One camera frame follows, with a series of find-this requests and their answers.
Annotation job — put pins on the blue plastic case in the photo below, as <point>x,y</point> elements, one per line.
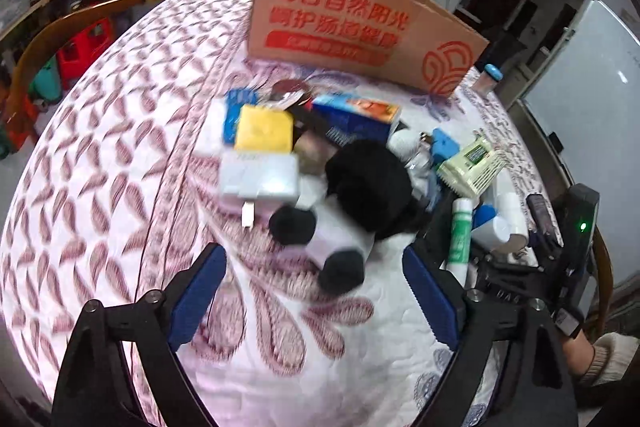
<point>445,147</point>

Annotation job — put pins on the whiteboard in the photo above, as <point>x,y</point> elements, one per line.
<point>590,107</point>

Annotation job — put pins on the white and green tube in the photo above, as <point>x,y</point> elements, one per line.
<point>460,232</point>

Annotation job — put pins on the wooden chair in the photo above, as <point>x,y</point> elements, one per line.
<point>602,267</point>
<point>60,24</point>

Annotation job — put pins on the blue toy car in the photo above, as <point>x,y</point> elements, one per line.
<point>235,107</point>

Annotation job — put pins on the cream and green packet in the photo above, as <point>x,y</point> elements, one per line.
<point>470,164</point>

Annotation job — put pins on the white plastic bottle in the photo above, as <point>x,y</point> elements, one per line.
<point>507,202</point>

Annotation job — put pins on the yellow square sponge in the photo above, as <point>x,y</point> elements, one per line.
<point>262,129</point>

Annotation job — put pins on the person's right forearm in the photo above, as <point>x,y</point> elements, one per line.
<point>607,354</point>

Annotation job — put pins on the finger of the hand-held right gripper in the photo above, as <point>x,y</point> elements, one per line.
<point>500,289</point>
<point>540,214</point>

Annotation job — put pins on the white power adapter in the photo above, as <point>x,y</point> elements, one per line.
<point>260,177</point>

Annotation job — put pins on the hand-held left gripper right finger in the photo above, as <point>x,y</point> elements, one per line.
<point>430,297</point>

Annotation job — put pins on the black comb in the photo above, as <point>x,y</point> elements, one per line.
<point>435,232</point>

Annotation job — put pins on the jar with blue lid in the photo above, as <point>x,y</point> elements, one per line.
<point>487,77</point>

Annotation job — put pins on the white round object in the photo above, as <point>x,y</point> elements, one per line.
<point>402,142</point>

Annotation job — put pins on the red plastic stool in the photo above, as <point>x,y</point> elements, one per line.
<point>87,42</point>

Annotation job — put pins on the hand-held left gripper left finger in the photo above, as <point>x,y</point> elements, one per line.
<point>197,292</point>

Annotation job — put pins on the black and white plush toy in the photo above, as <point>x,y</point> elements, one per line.
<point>370,187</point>

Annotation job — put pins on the round metal tin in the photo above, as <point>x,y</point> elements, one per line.
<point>290,88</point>

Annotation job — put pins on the cardboard box with red print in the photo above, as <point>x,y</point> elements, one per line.
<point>340,7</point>

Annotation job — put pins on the paisley quilted tablecloth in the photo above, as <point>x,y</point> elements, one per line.
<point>125,157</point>

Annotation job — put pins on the teal plastic stool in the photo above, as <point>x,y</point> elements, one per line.
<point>47,79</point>

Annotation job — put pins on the blue and orange carton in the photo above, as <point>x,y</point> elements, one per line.
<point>350,122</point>

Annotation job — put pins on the white bottle with blue cap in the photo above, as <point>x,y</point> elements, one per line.
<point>500,234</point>

